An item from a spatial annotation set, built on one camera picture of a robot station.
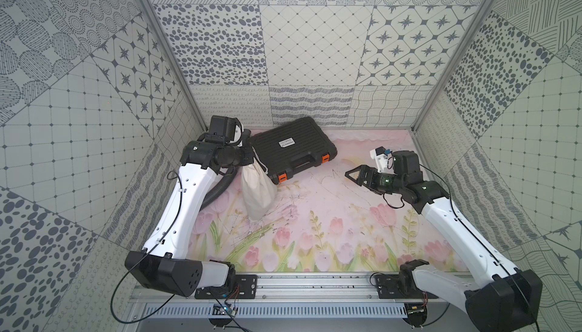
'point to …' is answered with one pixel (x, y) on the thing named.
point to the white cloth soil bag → (259, 192)
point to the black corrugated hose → (230, 176)
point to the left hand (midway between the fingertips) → (245, 149)
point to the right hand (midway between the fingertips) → (353, 180)
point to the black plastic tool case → (292, 147)
